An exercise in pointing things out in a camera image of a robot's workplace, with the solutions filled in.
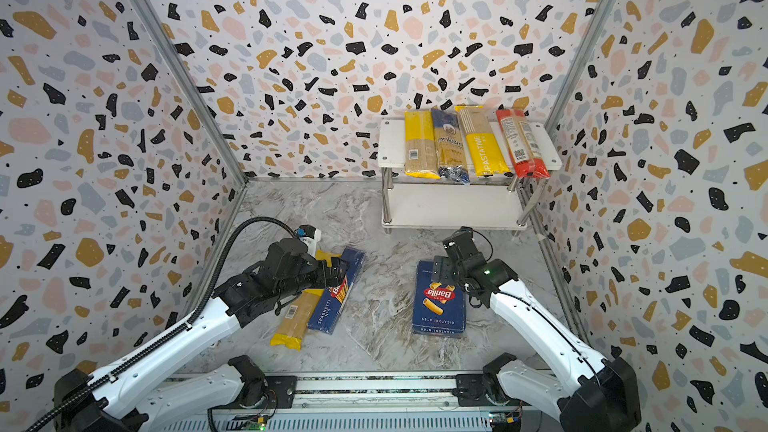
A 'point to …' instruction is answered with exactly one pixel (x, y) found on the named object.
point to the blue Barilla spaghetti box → (333, 299)
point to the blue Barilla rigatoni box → (440, 308)
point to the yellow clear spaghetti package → (301, 311)
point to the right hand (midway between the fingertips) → (448, 269)
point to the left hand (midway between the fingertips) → (340, 264)
